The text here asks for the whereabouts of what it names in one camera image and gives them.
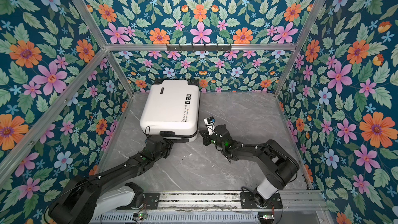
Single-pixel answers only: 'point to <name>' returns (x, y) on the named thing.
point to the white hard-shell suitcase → (171, 108)
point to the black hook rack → (198, 48)
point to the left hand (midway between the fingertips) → (178, 136)
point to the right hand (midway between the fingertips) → (200, 130)
